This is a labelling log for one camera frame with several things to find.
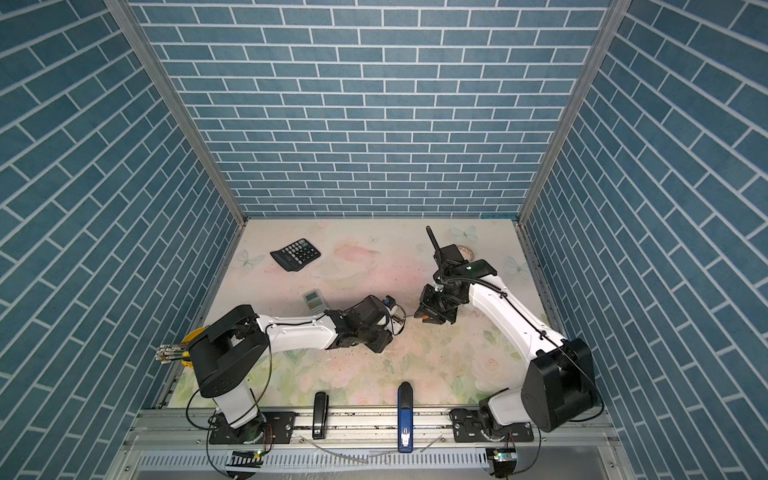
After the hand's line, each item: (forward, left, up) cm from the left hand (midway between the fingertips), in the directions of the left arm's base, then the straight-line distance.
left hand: (387, 337), depth 89 cm
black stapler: (-21, +16, +3) cm, 27 cm away
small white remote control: (+12, +23, 0) cm, 26 cm away
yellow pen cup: (-10, +52, +16) cm, 55 cm away
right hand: (+1, -7, +15) cm, 16 cm away
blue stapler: (-21, -5, +1) cm, 22 cm away
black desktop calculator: (+30, +33, +2) cm, 45 cm away
